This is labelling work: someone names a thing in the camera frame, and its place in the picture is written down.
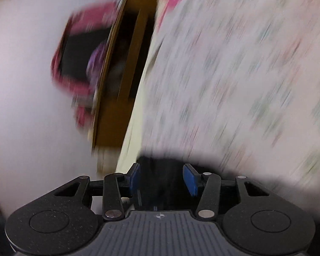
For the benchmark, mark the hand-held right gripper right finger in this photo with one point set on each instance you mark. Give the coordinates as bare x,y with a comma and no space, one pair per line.
190,178

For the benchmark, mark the black pants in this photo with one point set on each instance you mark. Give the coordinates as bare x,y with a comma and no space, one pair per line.
165,176

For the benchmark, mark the wooden desk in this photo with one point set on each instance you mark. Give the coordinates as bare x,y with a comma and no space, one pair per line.
109,122

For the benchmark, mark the pink floral cloth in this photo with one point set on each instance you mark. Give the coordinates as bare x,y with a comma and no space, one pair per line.
88,13

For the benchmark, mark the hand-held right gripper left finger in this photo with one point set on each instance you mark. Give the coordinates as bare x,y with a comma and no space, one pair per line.
134,180

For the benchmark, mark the floral printed quilt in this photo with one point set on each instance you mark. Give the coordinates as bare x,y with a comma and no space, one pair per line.
229,72

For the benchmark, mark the purple cloth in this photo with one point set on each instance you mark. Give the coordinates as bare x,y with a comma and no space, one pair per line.
96,61

